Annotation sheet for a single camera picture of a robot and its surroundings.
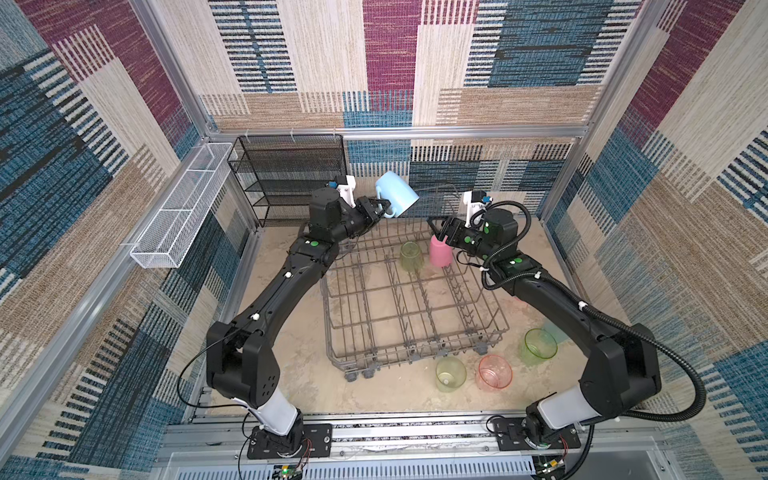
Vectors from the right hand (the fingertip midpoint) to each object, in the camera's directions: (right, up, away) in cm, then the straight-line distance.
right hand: (433, 224), depth 79 cm
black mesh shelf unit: (-50, +21, +29) cm, 62 cm away
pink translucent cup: (+17, -40, +4) cm, 44 cm away
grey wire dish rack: (-9, -20, +17) cm, 28 cm away
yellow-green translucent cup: (+5, -40, +3) cm, 41 cm away
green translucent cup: (-5, -9, +15) cm, 18 cm away
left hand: (-10, +6, -5) cm, 13 cm away
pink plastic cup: (+6, -8, +20) cm, 22 cm away
